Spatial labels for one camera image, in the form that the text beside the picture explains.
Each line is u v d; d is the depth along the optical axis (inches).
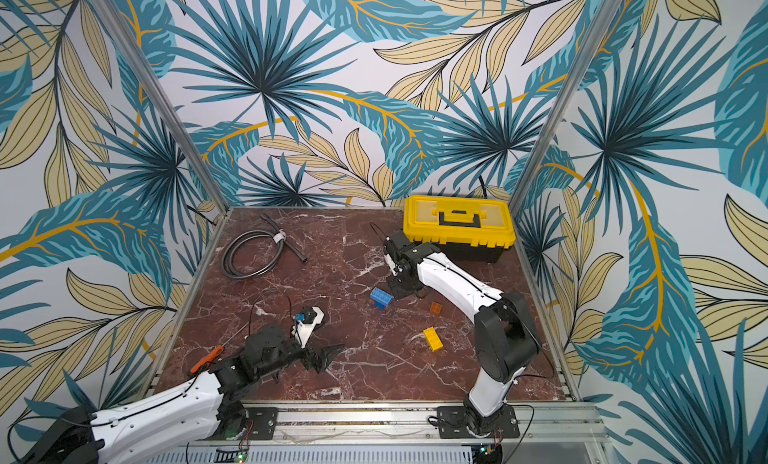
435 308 36.4
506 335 18.0
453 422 29.0
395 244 27.6
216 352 33.0
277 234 42.8
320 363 27.2
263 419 29.9
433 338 34.1
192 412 20.9
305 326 26.6
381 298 35.5
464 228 36.7
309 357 27.1
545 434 29.0
